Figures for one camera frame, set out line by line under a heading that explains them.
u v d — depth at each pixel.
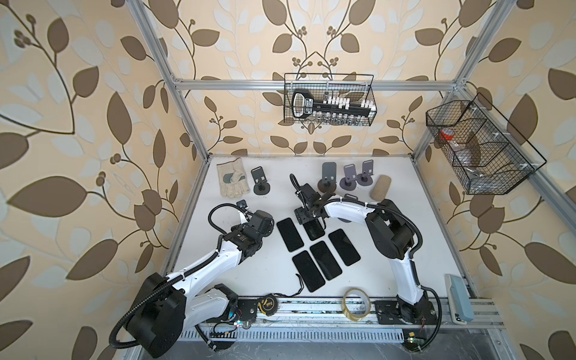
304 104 0.85
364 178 1.11
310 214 0.74
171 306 0.40
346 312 0.73
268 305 0.73
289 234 0.94
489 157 0.73
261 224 0.65
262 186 1.08
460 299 0.72
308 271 0.83
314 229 1.00
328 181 1.05
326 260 0.86
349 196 0.93
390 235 0.54
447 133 0.88
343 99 0.81
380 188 1.04
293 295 0.79
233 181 1.08
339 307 0.76
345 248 0.89
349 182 1.08
